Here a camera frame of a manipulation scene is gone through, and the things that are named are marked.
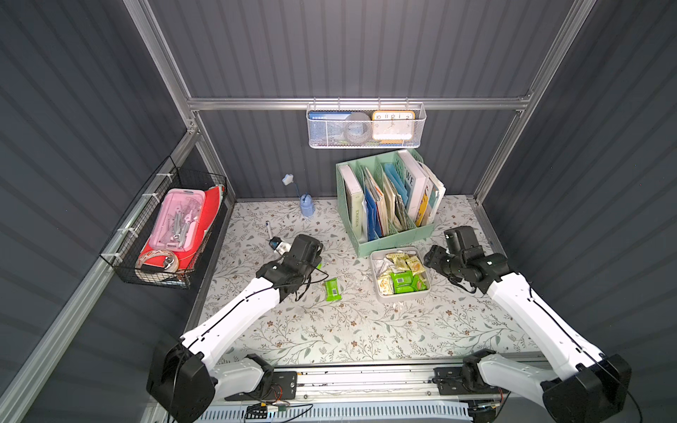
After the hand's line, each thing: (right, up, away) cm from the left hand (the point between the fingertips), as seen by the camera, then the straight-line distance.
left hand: (313, 253), depth 81 cm
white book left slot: (+14, +17, +6) cm, 23 cm away
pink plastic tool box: (-36, +10, -9) cm, 39 cm away
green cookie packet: (+5, -14, +11) cm, 18 cm away
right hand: (+38, -1, -2) cm, 39 cm away
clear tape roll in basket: (-35, 0, -13) cm, 38 cm away
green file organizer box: (+25, +18, +11) cm, 32 cm away
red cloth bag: (-30, +16, -4) cm, 34 cm away
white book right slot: (+35, +24, +10) cm, 44 cm away
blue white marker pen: (-23, +9, +30) cm, 39 cm away
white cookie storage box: (+29, -8, +10) cm, 32 cm away
